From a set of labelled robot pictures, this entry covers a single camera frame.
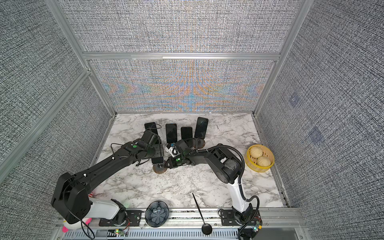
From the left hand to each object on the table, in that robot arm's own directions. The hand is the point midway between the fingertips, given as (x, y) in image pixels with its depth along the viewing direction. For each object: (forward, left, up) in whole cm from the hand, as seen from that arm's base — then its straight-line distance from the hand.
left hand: (161, 150), depth 85 cm
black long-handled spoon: (-37, -23, -11) cm, 45 cm away
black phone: (+15, -24, 0) cm, 28 cm away
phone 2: (+10, -15, +2) cm, 18 cm away
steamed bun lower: (-7, -59, -5) cm, 59 cm away
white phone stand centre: (0, -7, -2) cm, 7 cm away
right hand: (-4, 0, -9) cm, 10 cm away
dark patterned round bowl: (-30, +1, -11) cm, 32 cm away
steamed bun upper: (0, -56, -7) cm, 57 cm away
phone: (-4, +2, -5) cm, 6 cm away
